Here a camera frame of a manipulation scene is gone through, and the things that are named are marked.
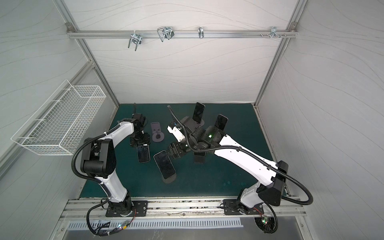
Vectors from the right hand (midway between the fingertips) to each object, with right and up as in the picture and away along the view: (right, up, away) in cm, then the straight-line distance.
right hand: (174, 145), depth 67 cm
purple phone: (+27, +9, +32) cm, 43 cm away
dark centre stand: (+12, -12, +23) cm, 28 cm away
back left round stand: (-17, 0, +35) cm, 38 cm away
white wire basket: (-54, +8, 0) cm, 55 cm away
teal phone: (-7, -13, +13) cm, 19 cm away
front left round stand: (-4, -21, +12) cm, 24 cm away
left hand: (-22, -3, +27) cm, 35 cm away
